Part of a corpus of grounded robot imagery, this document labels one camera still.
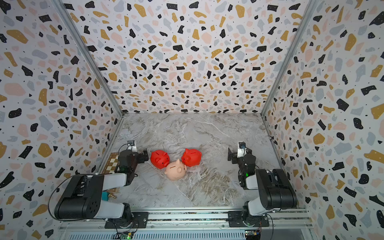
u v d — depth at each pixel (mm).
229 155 838
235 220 731
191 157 873
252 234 715
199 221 751
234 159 832
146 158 869
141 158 856
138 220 739
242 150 792
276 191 458
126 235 702
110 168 891
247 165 691
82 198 439
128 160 702
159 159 857
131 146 781
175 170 816
